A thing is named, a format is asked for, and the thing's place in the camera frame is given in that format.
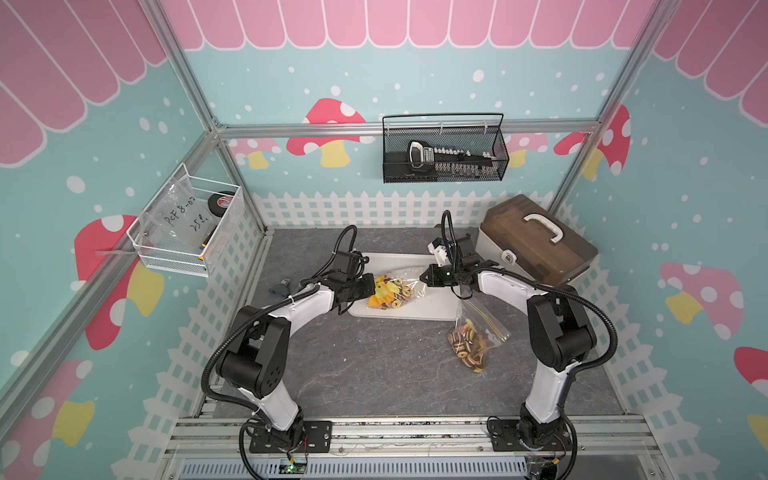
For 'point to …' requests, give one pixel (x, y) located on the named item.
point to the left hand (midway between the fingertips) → (375, 290)
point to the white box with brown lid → (524, 237)
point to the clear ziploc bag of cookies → (474, 335)
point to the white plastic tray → (439, 303)
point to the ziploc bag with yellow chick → (395, 288)
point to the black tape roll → (219, 201)
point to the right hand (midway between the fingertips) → (420, 276)
